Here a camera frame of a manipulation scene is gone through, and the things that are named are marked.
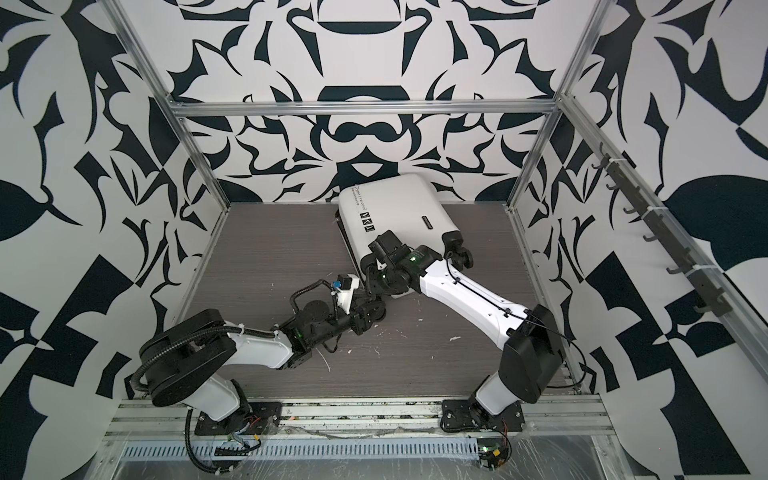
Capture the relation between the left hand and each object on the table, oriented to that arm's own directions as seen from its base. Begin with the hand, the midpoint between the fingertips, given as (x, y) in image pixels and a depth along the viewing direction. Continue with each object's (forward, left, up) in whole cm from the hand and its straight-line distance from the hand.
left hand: (382, 296), depth 79 cm
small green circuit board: (-33, -25, -16) cm, 44 cm away
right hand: (+3, +3, +2) cm, 4 cm away
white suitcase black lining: (+28, -8, +5) cm, 30 cm away
